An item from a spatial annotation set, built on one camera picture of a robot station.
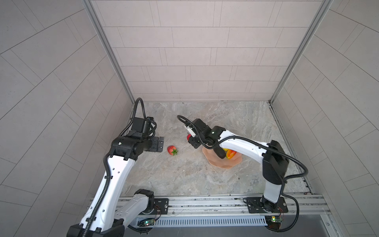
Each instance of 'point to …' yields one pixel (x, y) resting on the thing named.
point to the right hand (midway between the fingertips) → (190, 139)
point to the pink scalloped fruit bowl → (214, 159)
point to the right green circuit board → (273, 221)
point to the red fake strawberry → (172, 150)
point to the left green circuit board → (146, 221)
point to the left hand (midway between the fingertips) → (156, 139)
